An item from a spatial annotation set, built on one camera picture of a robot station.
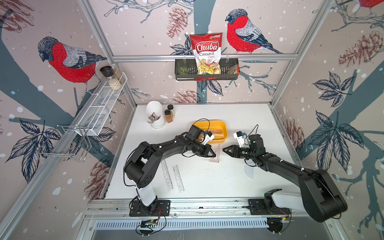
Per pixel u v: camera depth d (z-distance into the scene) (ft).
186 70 3.03
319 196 1.37
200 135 2.44
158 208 2.39
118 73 2.79
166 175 2.80
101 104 2.58
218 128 3.46
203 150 2.53
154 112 3.51
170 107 3.51
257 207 2.39
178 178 2.74
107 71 2.54
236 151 2.49
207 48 2.66
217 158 2.73
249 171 2.82
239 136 2.63
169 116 3.43
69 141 1.91
